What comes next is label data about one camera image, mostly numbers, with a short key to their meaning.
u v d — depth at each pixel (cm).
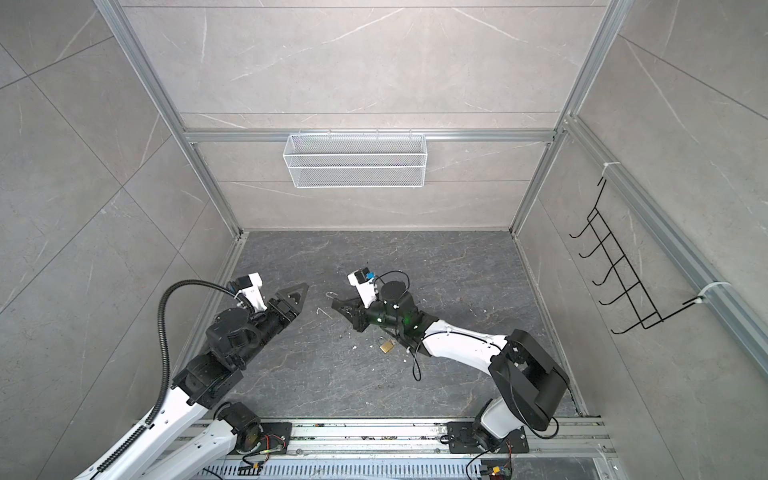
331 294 77
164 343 49
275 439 73
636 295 64
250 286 62
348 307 74
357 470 70
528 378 44
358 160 100
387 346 88
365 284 69
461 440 72
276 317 60
